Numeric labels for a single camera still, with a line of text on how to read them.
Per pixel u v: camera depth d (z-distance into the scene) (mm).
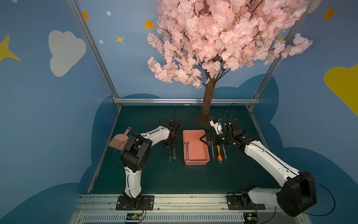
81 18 726
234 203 742
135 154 511
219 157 908
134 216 718
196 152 945
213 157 911
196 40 539
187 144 981
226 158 907
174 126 814
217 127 713
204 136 745
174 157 909
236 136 619
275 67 941
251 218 731
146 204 734
